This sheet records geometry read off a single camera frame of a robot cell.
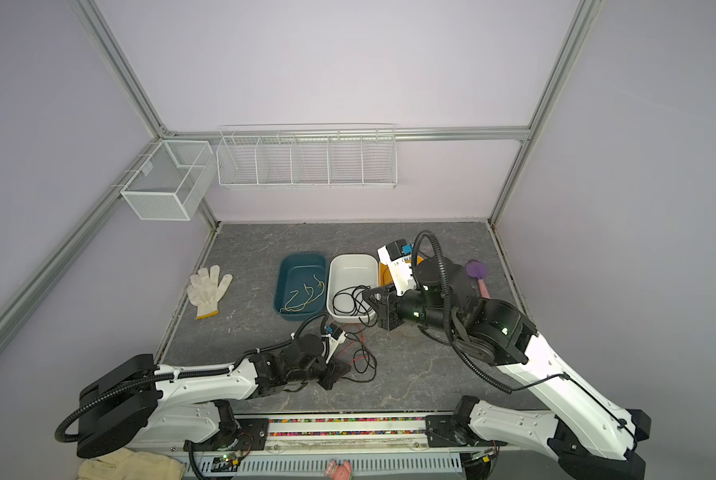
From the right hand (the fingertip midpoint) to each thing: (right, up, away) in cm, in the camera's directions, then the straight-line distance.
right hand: (363, 298), depth 57 cm
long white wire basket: (-19, +41, +42) cm, 61 cm away
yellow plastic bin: (+7, 0, +44) cm, 44 cm away
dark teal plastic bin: (-22, -3, +43) cm, 48 cm away
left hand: (-5, -24, +22) cm, 33 cm away
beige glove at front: (-55, -41, +12) cm, 70 cm away
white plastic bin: (-6, 0, +48) cm, 48 cm away
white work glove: (-55, -5, +44) cm, 71 cm away
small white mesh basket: (-65, +32, +42) cm, 84 cm away
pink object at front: (-6, -41, +10) cm, 43 cm away
